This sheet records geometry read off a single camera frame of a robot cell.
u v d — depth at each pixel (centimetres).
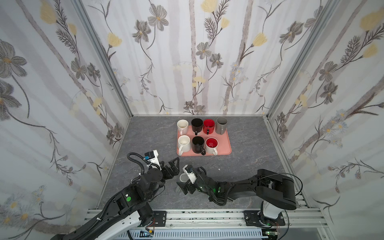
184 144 98
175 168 62
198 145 98
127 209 48
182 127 101
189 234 70
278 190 46
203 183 63
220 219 75
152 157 60
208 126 108
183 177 78
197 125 105
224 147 103
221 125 101
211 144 101
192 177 69
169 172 61
